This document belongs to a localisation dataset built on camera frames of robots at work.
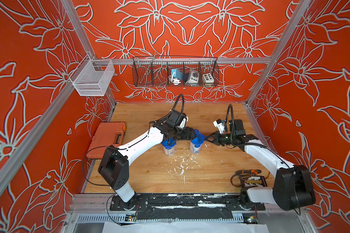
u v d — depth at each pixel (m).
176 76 0.85
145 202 0.73
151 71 1.00
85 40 0.82
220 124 0.78
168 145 0.79
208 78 0.95
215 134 0.77
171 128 0.63
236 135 0.67
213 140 0.76
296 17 0.74
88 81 0.87
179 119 0.64
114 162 0.46
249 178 0.79
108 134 0.97
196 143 0.80
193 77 0.91
